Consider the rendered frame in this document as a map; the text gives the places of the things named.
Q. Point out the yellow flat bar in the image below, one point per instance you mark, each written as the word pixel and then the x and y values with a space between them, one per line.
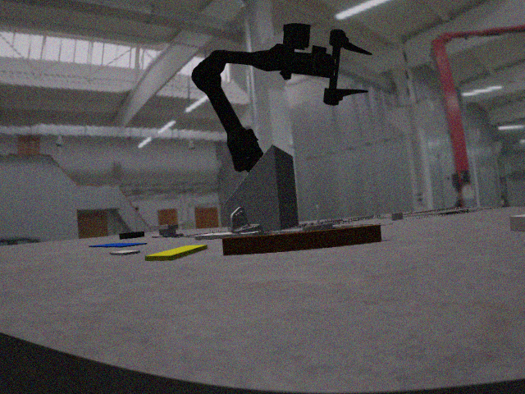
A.
pixel 175 253

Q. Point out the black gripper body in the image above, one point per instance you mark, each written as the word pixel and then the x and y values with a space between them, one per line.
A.
pixel 335 41

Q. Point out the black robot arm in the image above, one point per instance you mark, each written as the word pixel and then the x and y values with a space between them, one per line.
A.
pixel 243 144

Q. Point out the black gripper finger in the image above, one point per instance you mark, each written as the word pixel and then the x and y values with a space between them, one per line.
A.
pixel 340 93
pixel 349 46

